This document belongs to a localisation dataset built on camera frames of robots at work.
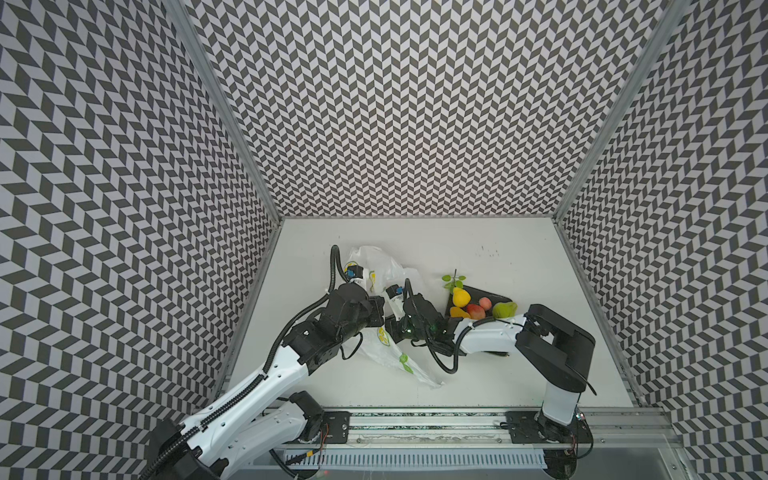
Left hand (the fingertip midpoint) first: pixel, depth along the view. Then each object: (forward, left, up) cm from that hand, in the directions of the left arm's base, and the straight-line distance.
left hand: (385, 302), depth 75 cm
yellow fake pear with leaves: (+9, -22, -13) cm, 27 cm away
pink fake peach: (+7, -30, -15) cm, 34 cm away
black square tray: (+11, -28, -16) cm, 34 cm away
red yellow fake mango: (+4, -27, -14) cm, 30 cm away
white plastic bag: (+7, +1, +3) cm, 7 cm away
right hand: (-3, +3, -13) cm, 14 cm away
